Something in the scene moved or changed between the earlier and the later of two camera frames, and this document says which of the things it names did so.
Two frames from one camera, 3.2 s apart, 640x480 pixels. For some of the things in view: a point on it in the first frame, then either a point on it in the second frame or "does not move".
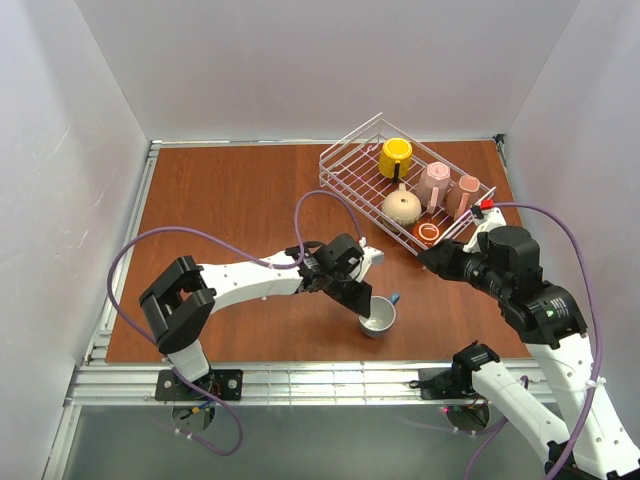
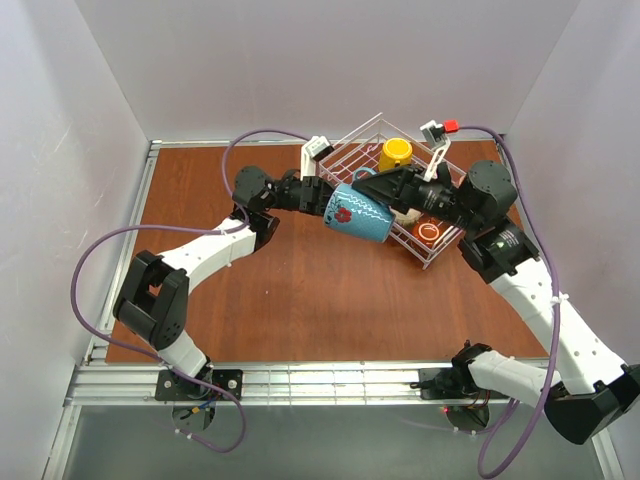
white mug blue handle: [382, 313] → [349, 212]
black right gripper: [447, 261] → [403, 183]
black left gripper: [342, 288] → [314, 195]
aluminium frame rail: [265, 384] does not move
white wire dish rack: [400, 182] does not move
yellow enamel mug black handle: [394, 161] does not move
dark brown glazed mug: [427, 231] does not move
